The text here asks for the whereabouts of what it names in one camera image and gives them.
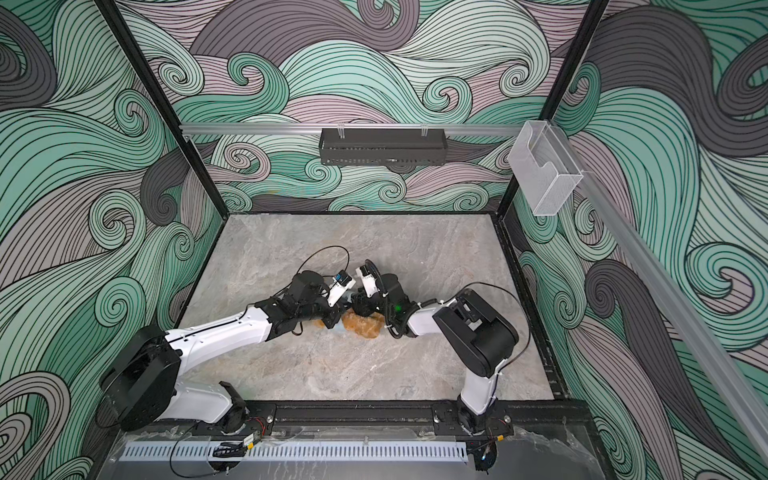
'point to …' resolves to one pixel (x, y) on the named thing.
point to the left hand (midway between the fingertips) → (352, 302)
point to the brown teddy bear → (364, 326)
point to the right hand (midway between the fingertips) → (354, 293)
